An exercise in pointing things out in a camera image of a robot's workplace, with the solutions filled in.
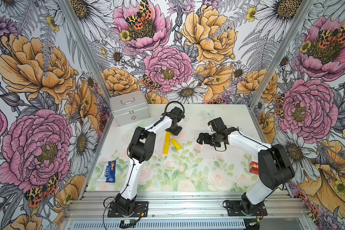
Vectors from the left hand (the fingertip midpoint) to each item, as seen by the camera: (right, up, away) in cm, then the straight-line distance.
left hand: (173, 133), depth 102 cm
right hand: (+19, -6, -11) cm, 23 cm away
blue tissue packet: (-36, -21, -18) cm, 45 cm away
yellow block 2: (-4, -8, -6) cm, 11 cm away
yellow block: (-3, -1, +1) cm, 4 cm away
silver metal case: (-30, +18, -1) cm, 35 cm away
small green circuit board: (-21, -40, -31) cm, 55 cm away
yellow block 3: (+2, -7, -3) cm, 8 cm away
